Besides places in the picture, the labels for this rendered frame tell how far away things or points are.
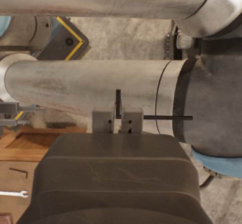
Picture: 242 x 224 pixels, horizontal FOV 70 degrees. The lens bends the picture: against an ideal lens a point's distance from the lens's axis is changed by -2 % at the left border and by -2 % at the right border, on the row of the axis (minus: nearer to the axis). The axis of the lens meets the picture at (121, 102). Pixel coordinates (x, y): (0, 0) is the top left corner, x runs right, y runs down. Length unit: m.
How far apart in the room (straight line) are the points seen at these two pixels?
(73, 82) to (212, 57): 0.21
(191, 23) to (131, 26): 1.10
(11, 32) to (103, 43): 0.78
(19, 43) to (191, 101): 0.50
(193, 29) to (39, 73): 0.31
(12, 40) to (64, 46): 0.43
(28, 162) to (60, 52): 0.59
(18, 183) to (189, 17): 1.11
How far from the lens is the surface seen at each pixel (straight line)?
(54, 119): 1.43
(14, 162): 1.10
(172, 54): 0.96
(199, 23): 0.18
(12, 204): 1.28
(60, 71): 0.35
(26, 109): 0.21
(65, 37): 0.98
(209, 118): 0.20
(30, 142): 1.30
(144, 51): 1.27
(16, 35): 0.59
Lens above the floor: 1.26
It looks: 74 degrees down
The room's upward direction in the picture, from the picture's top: 178 degrees clockwise
